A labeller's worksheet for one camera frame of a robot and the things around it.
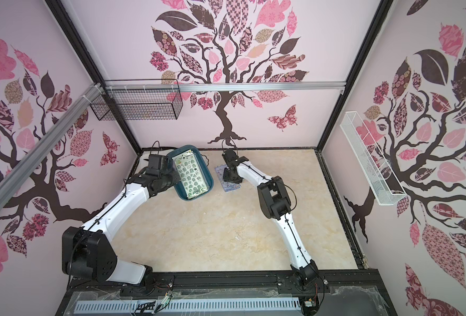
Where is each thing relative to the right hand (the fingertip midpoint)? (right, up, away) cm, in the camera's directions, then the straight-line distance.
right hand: (229, 180), depth 105 cm
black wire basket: (-78, +65, +57) cm, 116 cm away
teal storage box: (-9, +5, -19) cm, 22 cm away
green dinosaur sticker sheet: (-17, +4, -18) cm, 25 cm away
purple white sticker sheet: (-1, -3, -2) cm, 4 cm away
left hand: (-24, +1, -19) cm, 30 cm away
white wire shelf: (+54, +1, -41) cm, 68 cm away
